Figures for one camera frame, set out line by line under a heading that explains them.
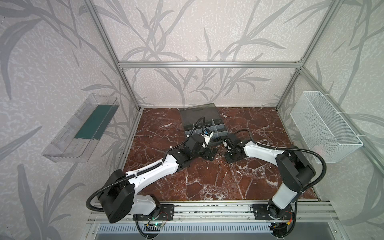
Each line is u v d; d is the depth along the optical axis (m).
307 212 0.76
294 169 0.47
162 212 0.74
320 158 0.46
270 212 0.67
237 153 0.68
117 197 0.40
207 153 0.71
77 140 0.66
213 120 1.06
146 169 0.47
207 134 0.69
